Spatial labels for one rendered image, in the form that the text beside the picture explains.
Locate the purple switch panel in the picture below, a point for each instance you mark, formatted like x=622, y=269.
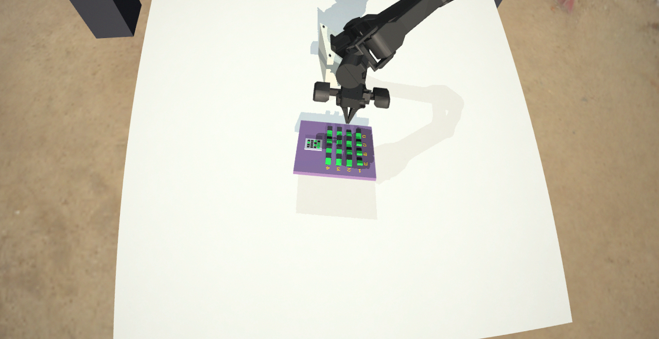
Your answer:
x=335, y=150

